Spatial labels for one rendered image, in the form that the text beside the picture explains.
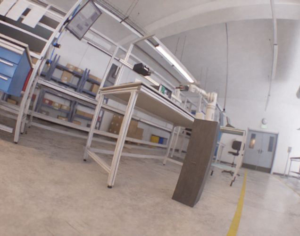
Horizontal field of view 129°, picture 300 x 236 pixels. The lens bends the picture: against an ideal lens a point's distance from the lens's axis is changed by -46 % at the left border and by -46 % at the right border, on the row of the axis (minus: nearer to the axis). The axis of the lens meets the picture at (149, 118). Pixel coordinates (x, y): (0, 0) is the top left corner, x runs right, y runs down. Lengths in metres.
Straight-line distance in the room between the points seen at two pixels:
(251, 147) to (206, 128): 6.64
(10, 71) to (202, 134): 1.70
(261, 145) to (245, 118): 1.74
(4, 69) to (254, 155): 8.38
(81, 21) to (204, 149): 1.96
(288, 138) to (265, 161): 1.77
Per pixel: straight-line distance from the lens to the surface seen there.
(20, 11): 2.16
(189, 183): 1.33
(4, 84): 1.18
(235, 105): 8.30
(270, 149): 7.93
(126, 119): 1.15
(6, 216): 0.84
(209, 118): 1.38
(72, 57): 5.49
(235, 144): 4.08
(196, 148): 1.28
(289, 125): 8.31
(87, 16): 1.90
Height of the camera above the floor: 0.59
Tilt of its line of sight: 7 degrees up
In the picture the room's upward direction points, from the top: 15 degrees clockwise
